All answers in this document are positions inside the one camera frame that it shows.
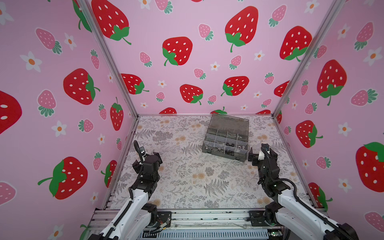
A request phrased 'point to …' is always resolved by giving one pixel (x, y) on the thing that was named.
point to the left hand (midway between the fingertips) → (147, 156)
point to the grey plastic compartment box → (227, 136)
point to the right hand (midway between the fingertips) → (260, 149)
